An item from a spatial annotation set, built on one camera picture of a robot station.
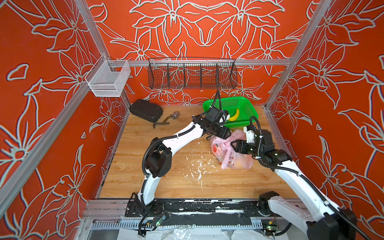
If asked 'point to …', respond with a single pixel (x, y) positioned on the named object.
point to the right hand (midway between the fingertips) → (233, 142)
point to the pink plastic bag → (226, 156)
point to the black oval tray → (148, 110)
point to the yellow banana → (235, 116)
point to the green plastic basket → (247, 114)
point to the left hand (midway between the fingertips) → (227, 130)
